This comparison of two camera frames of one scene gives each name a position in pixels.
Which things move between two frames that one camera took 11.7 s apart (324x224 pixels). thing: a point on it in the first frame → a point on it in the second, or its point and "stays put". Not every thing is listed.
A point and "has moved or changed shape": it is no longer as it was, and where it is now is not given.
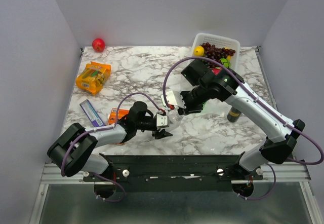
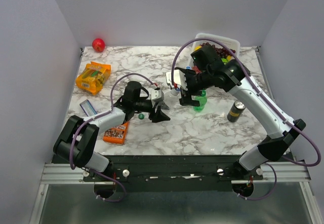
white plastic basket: (220, 42) stays put
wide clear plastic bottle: (174, 118) has moved or changed shape
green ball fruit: (225, 62) stays put
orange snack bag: (93, 77) stays put
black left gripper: (163, 134) → (159, 116)
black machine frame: (172, 173) stays put
